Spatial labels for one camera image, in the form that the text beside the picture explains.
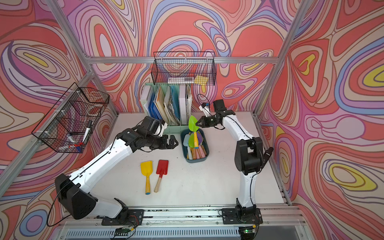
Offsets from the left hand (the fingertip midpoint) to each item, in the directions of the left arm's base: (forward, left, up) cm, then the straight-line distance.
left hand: (173, 144), depth 76 cm
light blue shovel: (+12, -6, -17) cm, 22 cm away
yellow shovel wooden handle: (+8, -17, -19) cm, 27 cm away
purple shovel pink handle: (+15, -15, -17) cm, 27 cm away
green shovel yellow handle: (+18, -10, -4) cm, 21 cm away
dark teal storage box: (+8, -5, -18) cm, 21 cm away
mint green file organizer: (+32, +4, +1) cm, 32 cm away
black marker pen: (+3, +38, +12) cm, 40 cm away
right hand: (+16, -13, -6) cm, 22 cm away
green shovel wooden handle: (+13, -9, -18) cm, 24 cm away
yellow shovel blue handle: (-4, +18, -21) cm, 28 cm away
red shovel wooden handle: (-4, +9, -22) cm, 24 cm away
